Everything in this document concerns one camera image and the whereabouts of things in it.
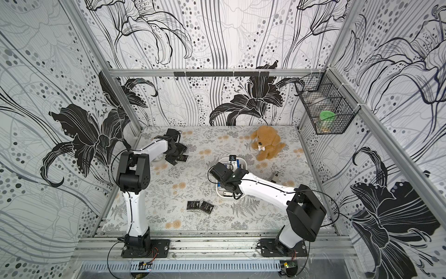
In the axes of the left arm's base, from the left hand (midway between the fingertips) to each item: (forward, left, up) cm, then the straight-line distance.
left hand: (183, 156), depth 104 cm
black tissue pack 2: (-17, -29, +25) cm, 42 cm away
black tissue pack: (-31, -18, +3) cm, 36 cm away
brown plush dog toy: (0, -48, +16) cm, 51 cm away
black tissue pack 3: (-3, 0, +2) cm, 3 cm away
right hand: (-18, -30, +9) cm, 36 cm away
